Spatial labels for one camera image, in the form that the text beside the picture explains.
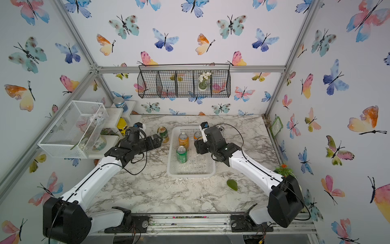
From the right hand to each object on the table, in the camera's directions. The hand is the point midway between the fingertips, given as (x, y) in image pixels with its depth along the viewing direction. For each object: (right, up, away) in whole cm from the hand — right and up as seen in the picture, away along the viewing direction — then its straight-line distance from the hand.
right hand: (201, 139), depth 81 cm
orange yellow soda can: (-11, -1, +13) cm, 16 cm away
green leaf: (+18, -26, +6) cm, 32 cm away
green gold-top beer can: (-24, +3, +18) cm, 30 cm away
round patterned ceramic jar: (-53, -3, 0) cm, 53 cm away
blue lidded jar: (-52, +22, +17) cm, 59 cm away
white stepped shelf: (-57, +3, +17) cm, 59 cm away
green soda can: (-11, -9, +6) cm, 15 cm away
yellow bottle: (-52, +8, +20) cm, 57 cm away
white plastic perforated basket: (-2, -16, +13) cm, 21 cm away
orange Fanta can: (-2, +2, +13) cm, 14 cm away
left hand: (-24, 0, +2) cm, 24 cm away
